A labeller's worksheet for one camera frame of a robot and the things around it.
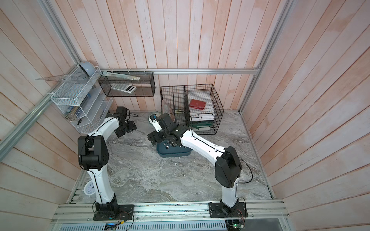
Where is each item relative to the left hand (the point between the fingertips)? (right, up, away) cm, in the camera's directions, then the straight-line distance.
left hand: (130, 130), depth 100 cm
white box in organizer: (+52, +9, -7) cm, 53 cm away
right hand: (+21, -1, -18) cm, 27 cm away
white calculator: (-1, +29, -2) cm, 29 cm away
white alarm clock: (-15, -32, -21) cm, 41 cm away
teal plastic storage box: (+28, -13, -3) cm, 30 cm away
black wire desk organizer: (+32, +22, +4) cm, 39 cm away
